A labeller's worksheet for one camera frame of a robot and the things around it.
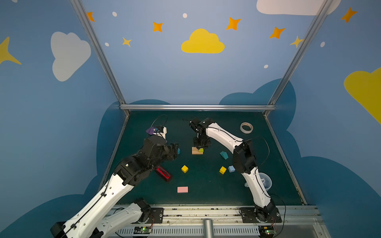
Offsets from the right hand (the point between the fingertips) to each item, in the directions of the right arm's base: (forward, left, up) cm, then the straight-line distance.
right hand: (200, 146), depth 94 cm
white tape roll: (+20, -35, -7) cm, 41 cm away
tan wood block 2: (-3, +2, -4) cm, 5 cm away
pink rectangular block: (-25, +9, -5) cm, 28 cm away
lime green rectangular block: (-2, -1, -1) cm, 2 cm away
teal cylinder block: (-1, +14, -5) cm, 15 cm away
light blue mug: (-19, -38, -2) cm, 42 cm away
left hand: (-14, +12, +23) cm, 29 cm away
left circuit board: (-45, +27, -5) cm, 53 cm away
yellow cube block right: (-13, -14, -4) cm, 20 cm away
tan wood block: (+1, +4, -5) cm, 6 cm away
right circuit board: (-42, -34, -7) cm, 55 cm away
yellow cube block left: (-14, +9, -4) cm, 17 cm away
